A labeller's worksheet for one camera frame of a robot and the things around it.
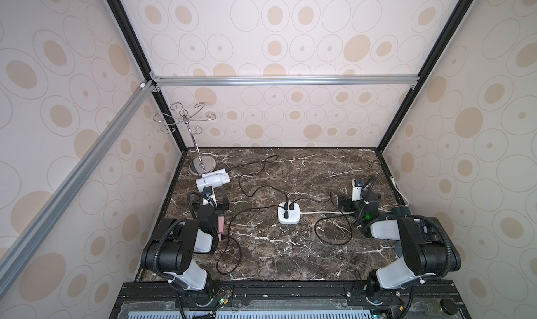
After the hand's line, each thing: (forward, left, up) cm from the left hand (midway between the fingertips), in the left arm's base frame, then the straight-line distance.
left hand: (217, 189), depth 90 cm
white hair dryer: (+10, +4, -6) cm, 12 cm away
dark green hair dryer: (-7, -78, -6) cm, 79 cm away
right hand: (+2, -63, -5) cm, 64 cm away
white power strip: (-8, -33, -7) cm, 35 cm away
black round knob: (-41, -79, 0) cm, 89 cm away
